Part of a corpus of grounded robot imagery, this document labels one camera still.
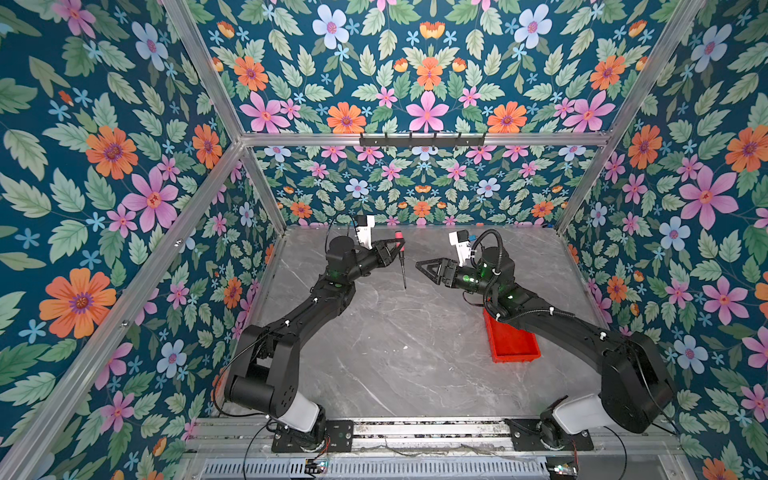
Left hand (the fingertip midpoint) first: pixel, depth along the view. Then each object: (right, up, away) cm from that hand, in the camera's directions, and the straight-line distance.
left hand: (407, 235), depth 76 cm
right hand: (+4, -8, -2) cm, 9 cm away
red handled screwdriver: (-2, -4, +3) cm, 5 cm away
